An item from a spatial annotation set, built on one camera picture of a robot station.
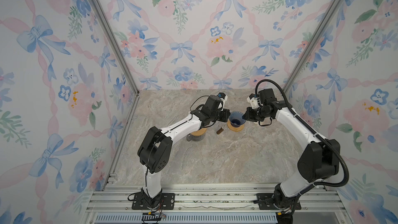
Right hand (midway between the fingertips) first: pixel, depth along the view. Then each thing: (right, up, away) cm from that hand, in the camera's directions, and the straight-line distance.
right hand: (243, 116), depth 87 cm
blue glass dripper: (-3, -2, +2) cm, 4 cm away
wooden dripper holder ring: (-25, -9, -1) cm, 26 cm away
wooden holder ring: (-5, -7, -1) cm, 9 cm away
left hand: (-7, +2, -2) cm, 8 cm away
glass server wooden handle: (-12, -9, +6) cm, 16 cm away
